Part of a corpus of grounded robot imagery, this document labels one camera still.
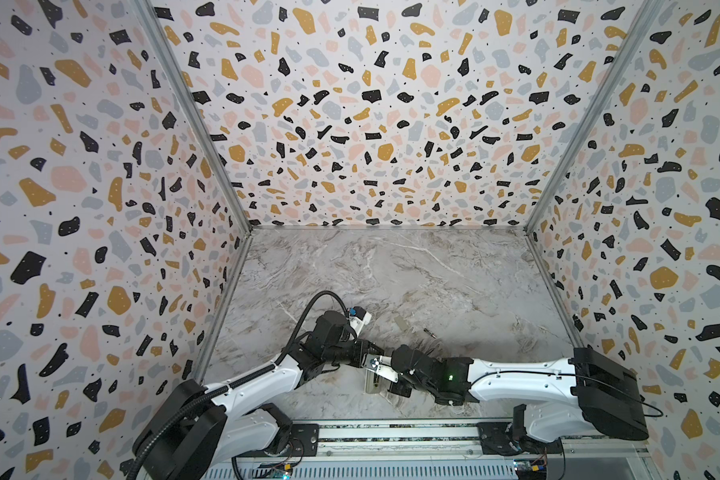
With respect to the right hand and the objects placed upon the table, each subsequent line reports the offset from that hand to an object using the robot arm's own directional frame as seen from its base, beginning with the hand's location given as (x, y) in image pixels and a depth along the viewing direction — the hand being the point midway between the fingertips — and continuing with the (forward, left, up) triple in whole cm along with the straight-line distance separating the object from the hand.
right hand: (376, 363), depth 77 cm
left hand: (+3, -2, +2) cm, 4 cm away
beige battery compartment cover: (+16, -8, -10) cm, 20 cm away
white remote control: (-4, 0, -3) cm, 5 cm away
